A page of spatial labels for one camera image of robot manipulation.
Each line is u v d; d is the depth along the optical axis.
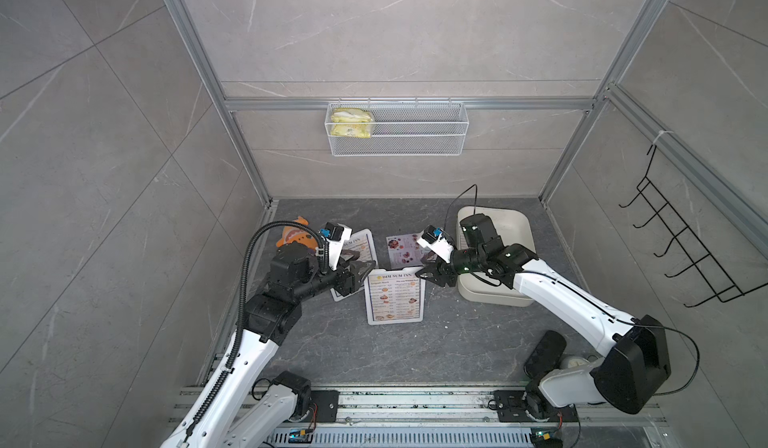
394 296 0.80
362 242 0.84
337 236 0.57
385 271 0.77
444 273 0.66
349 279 0.58
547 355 0.79
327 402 0.73
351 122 0.88
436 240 0.66
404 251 1.04
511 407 0.73
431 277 0.70
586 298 0.47
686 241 0.67
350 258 0.68
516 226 1.10
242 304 0.47
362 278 0.62
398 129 1.01
